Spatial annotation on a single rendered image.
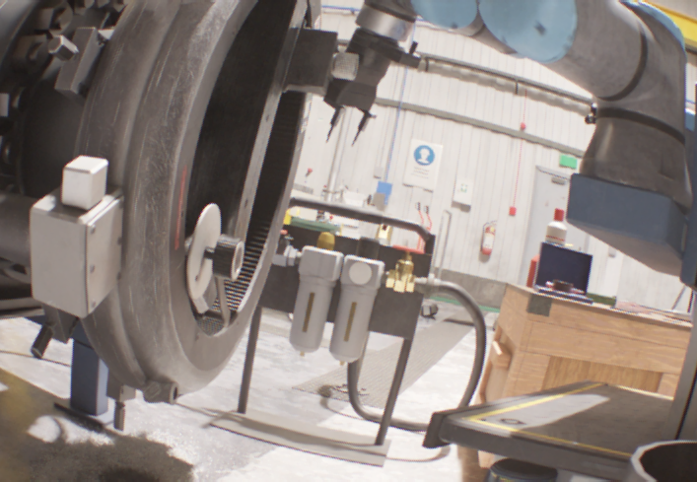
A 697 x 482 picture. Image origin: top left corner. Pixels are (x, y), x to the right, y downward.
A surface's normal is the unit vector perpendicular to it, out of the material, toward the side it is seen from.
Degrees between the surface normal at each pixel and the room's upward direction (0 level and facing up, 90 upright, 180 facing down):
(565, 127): 90
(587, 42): 127
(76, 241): 112
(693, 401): 90
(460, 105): 90
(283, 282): 90
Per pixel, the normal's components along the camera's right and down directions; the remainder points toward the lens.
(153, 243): 0.74, 0.39
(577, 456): -0.61, -0.12
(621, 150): -0.56, -0.46
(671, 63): 0.44, 0.07
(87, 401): -0.13, -0.01
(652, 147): -0.14, -0.36
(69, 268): -0.20, 0.36
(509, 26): -0.88, -0.09
